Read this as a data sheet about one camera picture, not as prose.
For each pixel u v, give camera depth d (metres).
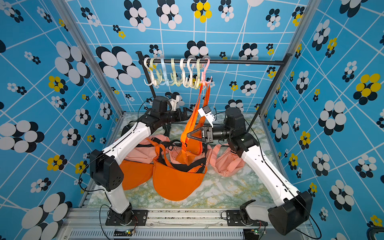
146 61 0.62
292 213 0.37
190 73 0.65
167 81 0.68
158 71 0.69
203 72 0.62
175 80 0.69
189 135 0.59
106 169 0.45
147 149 0.93
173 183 0.82
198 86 0.61
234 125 0.50
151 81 0.70
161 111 0.65
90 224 0.73
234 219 0.73
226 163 0.89
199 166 0.86
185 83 0.70
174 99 0.75
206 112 0.57
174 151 0.93
